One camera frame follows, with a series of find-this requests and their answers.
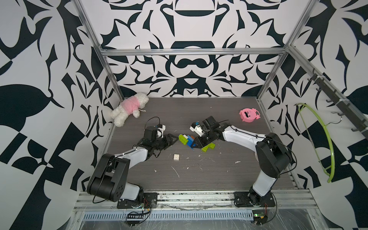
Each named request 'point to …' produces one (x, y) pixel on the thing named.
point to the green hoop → (332, 170)
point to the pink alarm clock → (248, 115)
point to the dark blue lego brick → (189, 141)
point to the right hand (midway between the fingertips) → (193, 142)
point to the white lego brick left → (176, 157)
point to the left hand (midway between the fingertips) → (175, 137)
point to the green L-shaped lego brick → (211, 145)
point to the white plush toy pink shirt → (131, 105)
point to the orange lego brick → (192, 137)
